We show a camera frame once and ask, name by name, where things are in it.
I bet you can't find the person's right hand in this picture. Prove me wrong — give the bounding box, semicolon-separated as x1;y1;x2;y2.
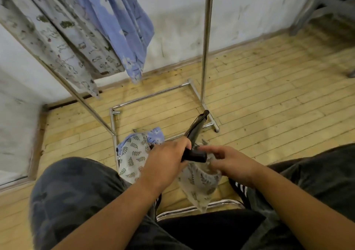
198;145;264;189

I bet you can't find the person's left hand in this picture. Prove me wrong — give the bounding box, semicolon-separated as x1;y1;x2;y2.
140;136;192;193

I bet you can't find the blue floral bag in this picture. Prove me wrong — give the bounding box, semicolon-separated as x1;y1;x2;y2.
116;127;165;154

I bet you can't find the chrome clothes rack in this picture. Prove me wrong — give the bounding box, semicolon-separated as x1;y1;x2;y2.
0;0;220;170

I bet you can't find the person's left forearm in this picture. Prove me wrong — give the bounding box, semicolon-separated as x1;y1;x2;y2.
51;179;165;250

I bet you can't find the person's right forearm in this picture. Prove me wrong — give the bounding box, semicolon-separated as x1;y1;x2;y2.
249;166;355;250

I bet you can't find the black striped right shoe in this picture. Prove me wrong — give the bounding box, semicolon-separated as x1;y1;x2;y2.
229;178;252;209

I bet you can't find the black chair seat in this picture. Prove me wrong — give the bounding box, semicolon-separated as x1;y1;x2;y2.
158;209;267;250

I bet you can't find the black baseboard strip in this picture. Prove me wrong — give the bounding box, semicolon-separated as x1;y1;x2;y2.
47;91;102;111

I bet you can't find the grey metal furniture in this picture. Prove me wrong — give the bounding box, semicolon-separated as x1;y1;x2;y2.
290;0;355;36

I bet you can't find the chrome chair frame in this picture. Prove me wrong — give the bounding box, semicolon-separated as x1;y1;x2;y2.
156;199;246;222

